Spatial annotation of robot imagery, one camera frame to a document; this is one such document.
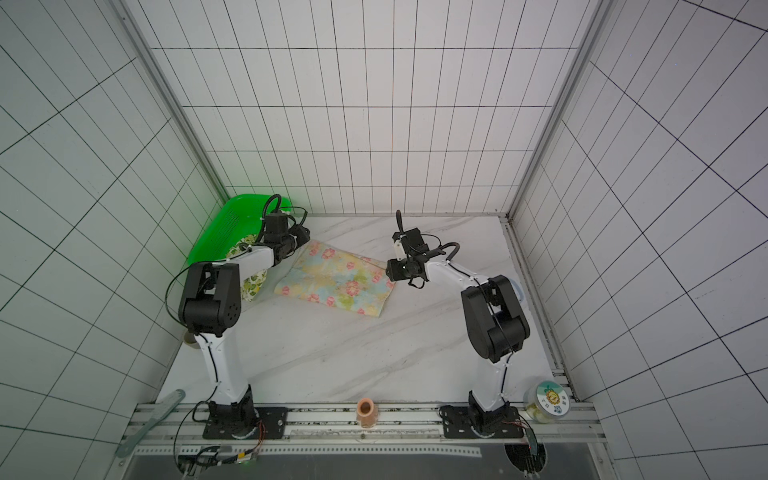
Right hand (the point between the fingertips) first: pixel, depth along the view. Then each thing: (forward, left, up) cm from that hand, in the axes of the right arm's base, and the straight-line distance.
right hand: (394, 268), depth 96 cm
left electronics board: (-51, +49, -8) cm, 71 cm away
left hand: (+12, +31, +2) cm, 33 cm away
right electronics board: (-50, -33, -8) cm, 60 cm away
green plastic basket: (+25, +62, -1) cm, 67 cm away
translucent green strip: (-38, +58, -5) cm, 69 cm away
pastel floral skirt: (-1, +19, -4) cm, 20 cm away
